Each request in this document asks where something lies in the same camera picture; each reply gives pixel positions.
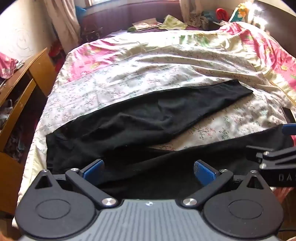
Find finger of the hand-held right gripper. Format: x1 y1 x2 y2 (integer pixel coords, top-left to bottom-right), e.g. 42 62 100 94
246 142 296 170
282 123 296 137

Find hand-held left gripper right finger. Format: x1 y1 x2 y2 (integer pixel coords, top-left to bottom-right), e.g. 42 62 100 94
182 160 269 208

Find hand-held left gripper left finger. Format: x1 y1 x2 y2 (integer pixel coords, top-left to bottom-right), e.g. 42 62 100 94
35 159 116 208

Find black pants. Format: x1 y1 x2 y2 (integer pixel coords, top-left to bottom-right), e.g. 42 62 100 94
46 79 294 200

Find black smartphone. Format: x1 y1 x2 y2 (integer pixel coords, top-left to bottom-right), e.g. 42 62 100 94
282 107 296 124

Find pink printed blanket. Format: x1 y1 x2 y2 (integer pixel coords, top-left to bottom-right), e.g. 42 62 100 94
61 21 296 105

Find white floral bedsheet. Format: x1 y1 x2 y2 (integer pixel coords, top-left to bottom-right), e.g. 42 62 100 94
17 29 296 200

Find wooden bedside cabinet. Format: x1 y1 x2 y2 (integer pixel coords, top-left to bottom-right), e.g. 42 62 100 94
0 47 58 216

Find dark wooden wardrobe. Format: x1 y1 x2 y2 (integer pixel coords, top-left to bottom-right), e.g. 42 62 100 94
253 0 296 55

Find red bag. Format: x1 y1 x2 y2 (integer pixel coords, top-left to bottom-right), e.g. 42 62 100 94
48 41 68 61

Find yellow printed pillow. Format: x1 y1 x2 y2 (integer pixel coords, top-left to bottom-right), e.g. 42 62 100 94
230 2 250 24

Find red plastic object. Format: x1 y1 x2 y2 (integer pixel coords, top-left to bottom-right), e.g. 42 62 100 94
216 8 230 22

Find pink cloth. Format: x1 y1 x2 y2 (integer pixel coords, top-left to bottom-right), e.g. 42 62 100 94
0 52 19 79

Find dark handbag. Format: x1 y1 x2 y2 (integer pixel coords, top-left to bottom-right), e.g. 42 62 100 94
81 25 104 42

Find teal cloth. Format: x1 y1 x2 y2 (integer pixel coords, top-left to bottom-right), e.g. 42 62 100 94
203 10 218 24

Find beige curtain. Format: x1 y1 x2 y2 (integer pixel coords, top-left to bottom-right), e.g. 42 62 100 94
44 0 81 49
180 0 208 26

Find light green cloth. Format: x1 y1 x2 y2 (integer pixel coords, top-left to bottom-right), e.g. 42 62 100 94
159 14 188 30

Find stack of papers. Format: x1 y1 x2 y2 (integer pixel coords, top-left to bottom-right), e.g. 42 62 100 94
133 20 163 32

